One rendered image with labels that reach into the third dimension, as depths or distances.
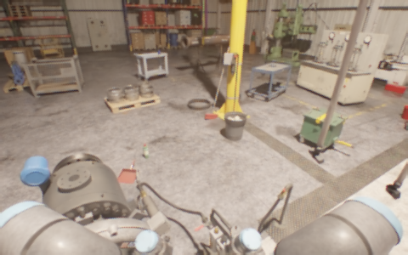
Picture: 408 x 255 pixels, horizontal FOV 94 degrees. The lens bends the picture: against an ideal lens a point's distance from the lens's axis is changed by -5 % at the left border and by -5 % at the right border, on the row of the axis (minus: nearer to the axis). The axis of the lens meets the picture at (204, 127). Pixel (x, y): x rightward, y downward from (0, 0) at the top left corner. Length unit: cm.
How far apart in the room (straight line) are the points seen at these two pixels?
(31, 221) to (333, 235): 57
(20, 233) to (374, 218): 68
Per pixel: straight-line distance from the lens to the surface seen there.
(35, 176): 179
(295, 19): 1144
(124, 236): 126
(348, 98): 630
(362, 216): 53
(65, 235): 48
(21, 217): 55
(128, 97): 526
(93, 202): 153
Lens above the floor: 190
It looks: 28 degrees down
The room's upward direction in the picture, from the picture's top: 1 degrees clockwise
